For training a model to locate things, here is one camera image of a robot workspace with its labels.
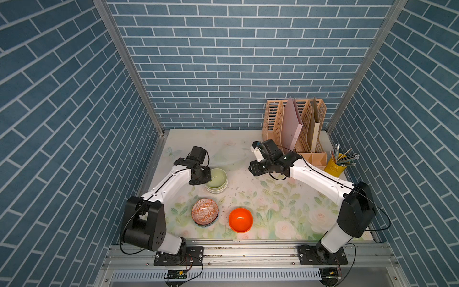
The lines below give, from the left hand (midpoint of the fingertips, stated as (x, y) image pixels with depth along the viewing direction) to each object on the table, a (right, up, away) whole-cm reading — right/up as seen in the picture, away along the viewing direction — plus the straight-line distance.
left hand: (211, 178), depth 87 cm
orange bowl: (+14, -19, -5) cm, 24 cm away
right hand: (+21, +6, -3) cm, 22 cm away
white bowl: (+4, -6, -1) cm, 8 cm away
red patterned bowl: (-2, -15, -5) cm, 16 cm away
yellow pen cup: (+65, +4, +6) cm, 65 cm away
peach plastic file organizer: (+37, +28, +31) cm, 55 cm away
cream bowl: (+4, -5, -3) cm, 7 cm away
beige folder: (+51, +24, -1) cm, 56 cm away
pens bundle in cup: (+70, +9, +7) cm, 71 cm away
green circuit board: (-11, -36, -16) cm, 41 cm away
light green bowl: (+4, -1, +3) cm, 4 cm away
